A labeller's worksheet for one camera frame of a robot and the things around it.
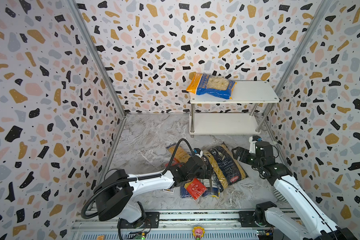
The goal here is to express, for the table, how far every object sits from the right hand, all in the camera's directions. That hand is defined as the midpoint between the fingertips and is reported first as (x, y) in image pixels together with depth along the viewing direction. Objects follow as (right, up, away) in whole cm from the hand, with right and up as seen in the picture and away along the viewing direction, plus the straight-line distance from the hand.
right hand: (237, 149), depth 80 cm
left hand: (-15, -9, 0) cm, 18 cm away
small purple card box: (-36, -23, +2) cm, 43 cm away
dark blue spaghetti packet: (-28, -24, 0) cm, 37 cm away
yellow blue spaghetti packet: (-31, -5, +13) cm, 34 cm away
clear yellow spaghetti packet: (-10, -11, +4) cm, 16 cm away
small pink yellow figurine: (-21, -36, -13) cm, 44 cm away
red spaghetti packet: (-22, -21, -2) cm, 30 cm away
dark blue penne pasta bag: (-3, -10, +4) cm, 12 cm away
